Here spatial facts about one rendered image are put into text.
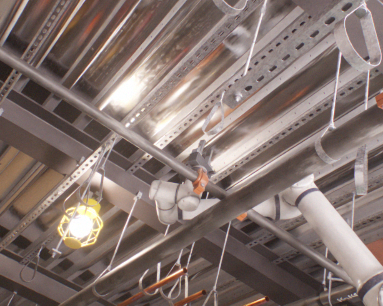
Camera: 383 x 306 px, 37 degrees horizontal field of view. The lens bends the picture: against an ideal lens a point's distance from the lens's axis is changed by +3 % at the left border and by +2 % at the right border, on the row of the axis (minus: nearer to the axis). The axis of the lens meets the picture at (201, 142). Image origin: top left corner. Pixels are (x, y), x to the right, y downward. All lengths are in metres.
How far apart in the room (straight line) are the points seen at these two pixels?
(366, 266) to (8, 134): 2.07
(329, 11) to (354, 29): 0.90
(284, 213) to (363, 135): 0.82
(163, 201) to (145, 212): 1.10
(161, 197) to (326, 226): 0.68
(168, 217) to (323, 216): 0.67
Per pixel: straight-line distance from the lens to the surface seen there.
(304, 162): 1.87
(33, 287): 5.07
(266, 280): 3.82
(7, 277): 4.92
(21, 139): 3.33
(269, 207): 2.47
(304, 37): 1.44
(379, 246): 3.67
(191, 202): 2.31
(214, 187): 2.22
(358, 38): 2.31
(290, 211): 2.46
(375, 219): 3.43
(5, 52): 2.07
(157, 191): 2.36
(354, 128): 1.75
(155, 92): 2.51
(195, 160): 2.41
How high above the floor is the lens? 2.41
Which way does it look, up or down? 41 degrees up
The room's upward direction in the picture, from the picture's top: 18 degrees clockwise
